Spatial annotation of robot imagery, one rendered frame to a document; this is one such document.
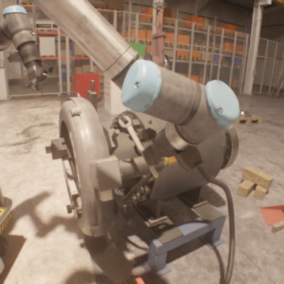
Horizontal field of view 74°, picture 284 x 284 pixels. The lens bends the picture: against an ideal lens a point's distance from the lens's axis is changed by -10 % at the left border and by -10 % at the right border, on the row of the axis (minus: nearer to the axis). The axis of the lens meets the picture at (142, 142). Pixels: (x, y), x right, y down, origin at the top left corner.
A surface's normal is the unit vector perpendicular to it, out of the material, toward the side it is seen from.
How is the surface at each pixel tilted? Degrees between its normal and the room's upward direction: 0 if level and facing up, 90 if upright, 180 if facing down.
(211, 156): 78
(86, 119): 33
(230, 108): 52
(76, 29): 113
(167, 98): 94
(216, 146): 68
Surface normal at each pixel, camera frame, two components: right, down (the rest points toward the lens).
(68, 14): 0.02, 0.51
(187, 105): 0.20, 0.39
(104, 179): 0.46, -0.06
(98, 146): 0.39, -0.30
